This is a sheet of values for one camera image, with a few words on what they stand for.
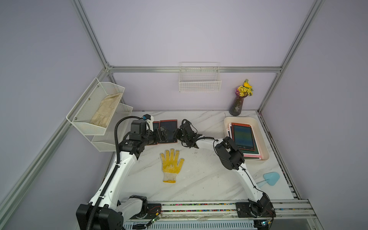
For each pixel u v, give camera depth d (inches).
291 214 28.9
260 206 25.1
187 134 32.7
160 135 26.5
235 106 43.8
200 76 36.9
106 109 31.6
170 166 34.7
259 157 36.5
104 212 14.8
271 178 33.1
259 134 39.5
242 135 40.3
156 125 43.8
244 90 39.8
